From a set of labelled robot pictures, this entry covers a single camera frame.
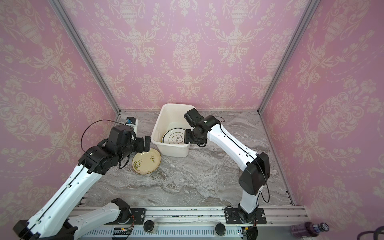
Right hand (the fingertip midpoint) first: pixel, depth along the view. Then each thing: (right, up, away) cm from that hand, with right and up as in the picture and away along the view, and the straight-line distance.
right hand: (189, 140), depth 80 cm
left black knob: (-17, -35, -17) cm, 42 cm away
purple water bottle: (+52, -37, -16) cm, 66 cm away
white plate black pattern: (-11, +1, +21) cm, 23 cm away
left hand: (-21, +2, -10) cm, 24 cm away
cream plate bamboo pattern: (-27, -15, +13) cm, 34 cm away
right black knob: (+15, -42, -9) cm, 45 cm away
